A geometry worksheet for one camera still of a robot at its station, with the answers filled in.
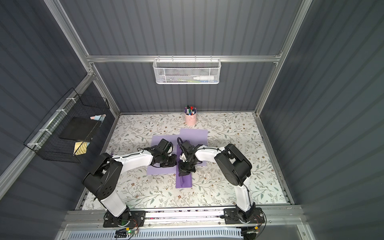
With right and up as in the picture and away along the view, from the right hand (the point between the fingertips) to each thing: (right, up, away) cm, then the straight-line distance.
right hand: (178, 177), depth 87 cm
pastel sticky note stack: (-45, +35, -4) cm, 57 cm away
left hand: (0, +6, +3) cm, 7 cm away
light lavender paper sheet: (+2, +24, +22) cm, 33 cm away
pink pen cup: (+7, +38, +18) cm, 43 cm away
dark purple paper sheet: (+4, -1, -4) cm, 5 cm away
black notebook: (-49, +29, -12) cm, 58 cm away
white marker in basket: (+16, +61, +7) cm, 63 cm away
